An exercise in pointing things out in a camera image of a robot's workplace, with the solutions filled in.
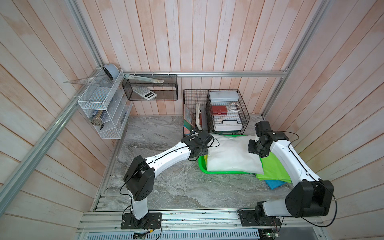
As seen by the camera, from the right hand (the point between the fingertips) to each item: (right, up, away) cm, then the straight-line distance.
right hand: (252, 148), depth 84 cm
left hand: (-30, -2, +1) cm, 30 cm away
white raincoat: (-12, -3, +2) cm, 13 cm away
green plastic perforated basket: (-29, -10, +8) cm, 31 cm away
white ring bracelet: (-7, +23, +11) cm, 27 cm away
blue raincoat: (+11, -20, -3) cm, 23 cm away
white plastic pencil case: (-13, +34, +17) cm, 40 cm away
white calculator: (-66, +35, +13) cm, 76 cm away
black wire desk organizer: (-31, +22, +20) cm, 43 cm away
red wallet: (-17, +24, +8) cm, 31 cm away
